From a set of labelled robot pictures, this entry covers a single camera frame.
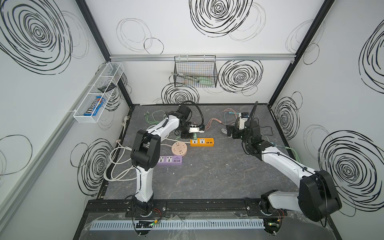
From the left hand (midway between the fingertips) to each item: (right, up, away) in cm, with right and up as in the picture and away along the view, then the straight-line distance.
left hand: (192, 132), depth 95 cm
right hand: (+24, +6, -9) cm, 27 cm away
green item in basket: (+8, +31, -8) cm, 33 cm away
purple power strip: (-13, -16, -8) cm, 22 cm away
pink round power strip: (-8, -10, -2) cm, 13 cm away
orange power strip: (+9, -6, +1) cm, 11 cm away
